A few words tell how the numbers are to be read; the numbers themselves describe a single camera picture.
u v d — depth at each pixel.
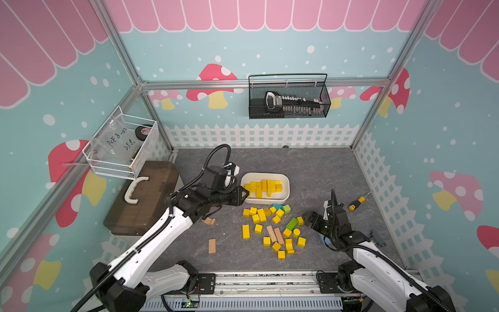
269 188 1.00
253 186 1.01
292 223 0.88
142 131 0.81
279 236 0.85
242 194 0.71
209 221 0.90
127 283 0.38
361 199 0.96
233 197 0.63
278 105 0.87
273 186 1.00
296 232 0.85
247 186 1.01
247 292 0.73
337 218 0.65
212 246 0.83
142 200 0.84
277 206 0.94
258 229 0.86
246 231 0.87
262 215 0.92
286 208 0.92
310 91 0.94
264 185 1.01
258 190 1.00
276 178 1.03
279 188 1.00
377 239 0.84
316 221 0.76
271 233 0.87
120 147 0.70
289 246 0.83
